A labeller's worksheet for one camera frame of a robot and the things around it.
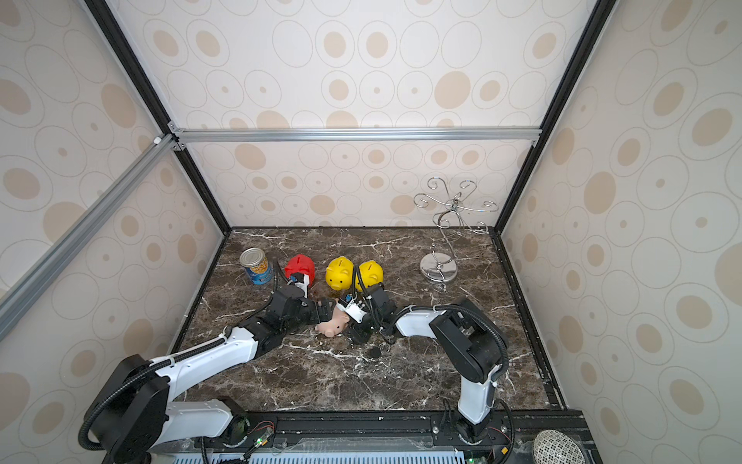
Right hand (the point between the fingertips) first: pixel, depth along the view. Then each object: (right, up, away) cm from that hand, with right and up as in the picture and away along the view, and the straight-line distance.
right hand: (359, 323), depth 92 cm
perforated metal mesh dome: (+49, -25, -22) cm, 59 cm away
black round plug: (+5, -8, -5) cm, 10 cm away
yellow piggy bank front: (+4, +16, 0) cm, 17 cm away
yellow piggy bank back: (-7, +16, +2) cm, 17 cm away
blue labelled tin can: (-34, +19, +4) cm, 39 cm away
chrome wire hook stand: (+29, +18, +13) cm, 36 cm away
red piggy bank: (-20, +19, +4) cm, 28 cm away
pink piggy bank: (-6, +1, -7) cm, 10 cm away
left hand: (-7, +8, -8) cm, 13 cm away
